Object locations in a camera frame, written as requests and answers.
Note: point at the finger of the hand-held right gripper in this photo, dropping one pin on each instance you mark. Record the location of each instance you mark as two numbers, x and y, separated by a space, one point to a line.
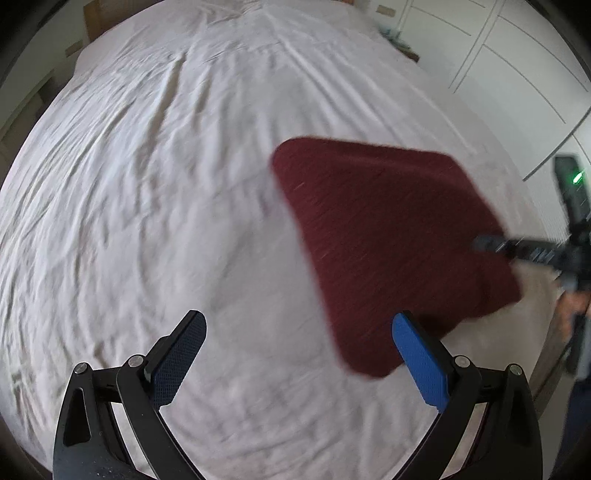
517 248

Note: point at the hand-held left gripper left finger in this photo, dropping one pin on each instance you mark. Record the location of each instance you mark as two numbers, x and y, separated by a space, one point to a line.
178 364

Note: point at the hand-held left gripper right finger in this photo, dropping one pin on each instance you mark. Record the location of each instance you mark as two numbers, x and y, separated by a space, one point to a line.
422 364

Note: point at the dark red knitted sweater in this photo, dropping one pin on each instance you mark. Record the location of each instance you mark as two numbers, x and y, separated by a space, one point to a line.
392 249

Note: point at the person's right hand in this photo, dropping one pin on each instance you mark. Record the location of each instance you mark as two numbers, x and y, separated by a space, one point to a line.
565 311

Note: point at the white wardrobe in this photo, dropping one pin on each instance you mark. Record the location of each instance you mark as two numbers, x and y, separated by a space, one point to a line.
508 69

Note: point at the white bed sheet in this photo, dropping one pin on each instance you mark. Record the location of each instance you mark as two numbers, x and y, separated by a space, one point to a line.
161 184

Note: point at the wooden nightstand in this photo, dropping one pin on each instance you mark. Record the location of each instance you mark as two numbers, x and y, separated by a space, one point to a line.
407 50

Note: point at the teal item on nightstand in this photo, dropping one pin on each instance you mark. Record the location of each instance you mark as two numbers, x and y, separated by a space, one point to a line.
392 33

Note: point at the wooden headboard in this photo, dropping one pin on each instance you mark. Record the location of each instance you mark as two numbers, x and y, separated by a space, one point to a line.
96 18

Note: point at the beige wall socket plate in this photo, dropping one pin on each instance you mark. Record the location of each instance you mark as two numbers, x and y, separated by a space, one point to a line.
73 47
384 8

